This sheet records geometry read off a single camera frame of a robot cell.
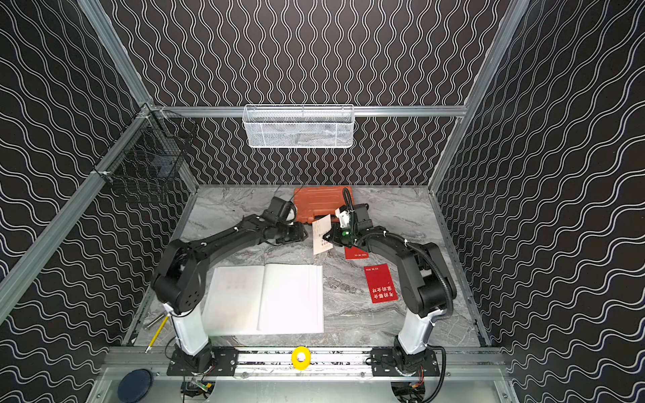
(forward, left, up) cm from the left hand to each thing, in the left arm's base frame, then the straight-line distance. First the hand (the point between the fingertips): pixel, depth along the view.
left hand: (313, 237), depth 90 cm
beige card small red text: (+7, -2, -3) cm, 8 cm away
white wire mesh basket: (+51, +11, +12) cm, 54 cm away
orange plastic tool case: (+25, +3, -9) cm, 27 cm away
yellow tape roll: (-38, 0, -10) cm, 40 cm away
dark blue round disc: (-46, +46, -11) cm, 66 cm away
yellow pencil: (-33, +47, -12) cm, 58 cm away
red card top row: (+1, -16, -10) cm, 19 cm away
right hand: (+2, -4, -2) cm, 5 cm away
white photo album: (-20, +15, -12) cm, 27 cm away
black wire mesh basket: (+26, +66, +14) cm, 72 cm away
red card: (-10, -26, -12) cm, 30 cm away
